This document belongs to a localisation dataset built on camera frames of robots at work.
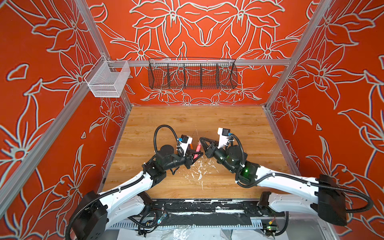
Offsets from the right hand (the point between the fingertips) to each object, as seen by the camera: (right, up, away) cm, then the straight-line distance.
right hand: (197, 140), depth 67 cm
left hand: (+2, -6, +4) cm, 7 cm away
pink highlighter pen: (0, -5, +2) cm, 5 cm away
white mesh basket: (-57, +35, +25) cm, 71 cm away
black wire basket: (-2, +41, +31) cm, 51 cm away
